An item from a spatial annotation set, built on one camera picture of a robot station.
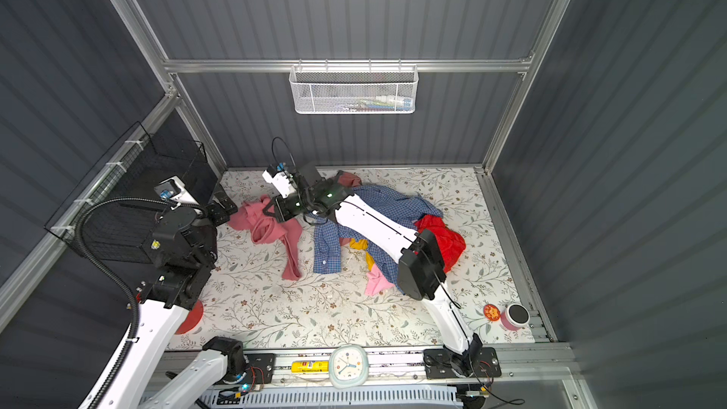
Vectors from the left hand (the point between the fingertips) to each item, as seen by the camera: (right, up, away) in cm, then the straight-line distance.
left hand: (202, 194), depth 66 cm
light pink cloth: (+42, -27, +21) cm, 54 cm away
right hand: (+11, -6, +11) cm, 17 cm away
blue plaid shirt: (+50, -4, +26) cm, 56 cm away
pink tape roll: (+80, -34, +11) cm, 87 cm away
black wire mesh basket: (-24, +7, +7) cm, 26 cm away
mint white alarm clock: (+34, -44, +6) cm, 56 cm away
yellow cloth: (+37, -17, +28) cm, 49 cm away
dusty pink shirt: (+12, -9, +9) cm, 17 cm away
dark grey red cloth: (+31, +6, +46) cm, 56 cm away
